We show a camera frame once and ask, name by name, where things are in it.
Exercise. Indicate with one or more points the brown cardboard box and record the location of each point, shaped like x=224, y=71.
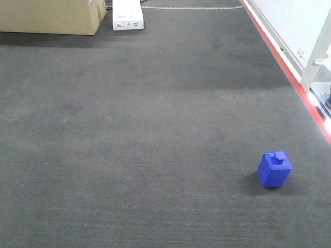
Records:
x=51, y=15

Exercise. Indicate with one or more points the blue plastic box slanted corners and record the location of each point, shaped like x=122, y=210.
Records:
x=274, y=175

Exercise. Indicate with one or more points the long white carton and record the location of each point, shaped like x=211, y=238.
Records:
x=128, y=15

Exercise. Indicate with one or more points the conveyor with dark grey belt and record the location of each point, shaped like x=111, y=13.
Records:
x=129, y=129

